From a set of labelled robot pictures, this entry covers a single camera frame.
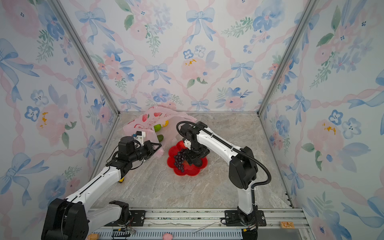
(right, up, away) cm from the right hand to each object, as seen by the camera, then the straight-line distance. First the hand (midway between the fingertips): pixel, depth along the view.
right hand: (195, 159), depth 83 cm
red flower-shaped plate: (-4, -8, +7) cm, 11 cm away
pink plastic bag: (-33, +22, +17) cm, 43 cm away
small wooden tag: (+45, -29, -11) cm, 55 cm away
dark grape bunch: (-10, -3, +7) cm, 13 cm away
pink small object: (-13, -32, -15) cm, 38 cm away
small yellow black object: (-30, -4, -24) cm, 38 cm away
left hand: (-18, +9, -3) cm, 20 cm away
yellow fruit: (-17, +20, +6) cm, 27 cm away
